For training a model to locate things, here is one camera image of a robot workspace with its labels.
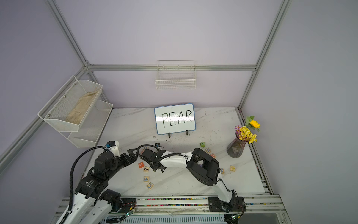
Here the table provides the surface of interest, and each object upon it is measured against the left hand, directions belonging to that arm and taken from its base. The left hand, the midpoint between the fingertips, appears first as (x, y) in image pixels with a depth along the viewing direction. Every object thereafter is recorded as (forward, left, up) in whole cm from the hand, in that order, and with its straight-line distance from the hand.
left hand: (133, 154), depth 76 cm
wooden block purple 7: (-3, -5, -15) cm, 16 cm away
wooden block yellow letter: (-3, -59, -14) cm, 61 cm away
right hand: (0, -10, -16) cm, 19 cm away
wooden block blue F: (-9, -6, -14) cm, 18 cm away
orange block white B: (0, -1, -15) cm, 15 cm away
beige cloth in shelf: (+17, +31, +15) cm, 39 cm away
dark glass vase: (+7, -61, -6) cm, 61 cm away
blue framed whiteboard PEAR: (+32, -22, -6) cm, 39 cm away
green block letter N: (+15, -42, -14) cm, 46 cm away
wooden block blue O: (-13, -8, -15) cm, 21 cm away
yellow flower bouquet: (+9, -62, +8) cm, 63 cm away
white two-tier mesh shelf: (+16, +36, -4) cm, 40 cm away
